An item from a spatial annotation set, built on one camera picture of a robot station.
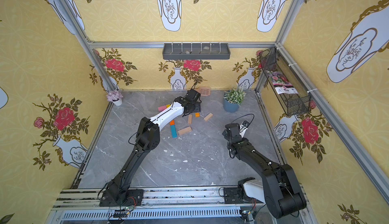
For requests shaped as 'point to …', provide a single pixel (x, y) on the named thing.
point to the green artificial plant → (235, 95)
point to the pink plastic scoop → (204, 90)
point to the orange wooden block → (197, 114)
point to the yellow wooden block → (167, 106)
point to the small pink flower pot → (115, 96)
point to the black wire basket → (295, 100)
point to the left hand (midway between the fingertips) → (198, 108)
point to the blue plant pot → (230, 107)
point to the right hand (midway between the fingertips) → (233, 132)
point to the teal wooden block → (173, 131)
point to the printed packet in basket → (281, 83)
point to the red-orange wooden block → (171, 122)
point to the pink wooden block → (161, 108)
